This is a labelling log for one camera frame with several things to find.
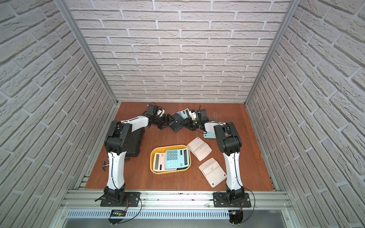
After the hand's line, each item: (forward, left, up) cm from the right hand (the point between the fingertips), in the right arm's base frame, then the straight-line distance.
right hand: (183, 124), depth 101 cm
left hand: (+5, +11, +1) cm, 12 cm away
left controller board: (-51, +38, -6) cm, 64 cm away
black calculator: (-32, +2, 0) cm, 32 cm away
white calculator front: (-35, -16, -3) cm, 39 cm away
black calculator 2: (+1, +4, -2) cm, 5 cm away
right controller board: (-56, -24, -6) cm, 62 cm away
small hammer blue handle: (-26, +50, -3) cm, 57 cm away
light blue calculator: (-26, +5, +1) cm, 27 cm away
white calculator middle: (-19, -9, -1) cm, 22 cm away
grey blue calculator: (+11, -1, -2) cm, 12 cm away
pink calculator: (-28, +16, 0) cm, 32 cm away
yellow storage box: (-19, +14, +1) cm, 24 cm away
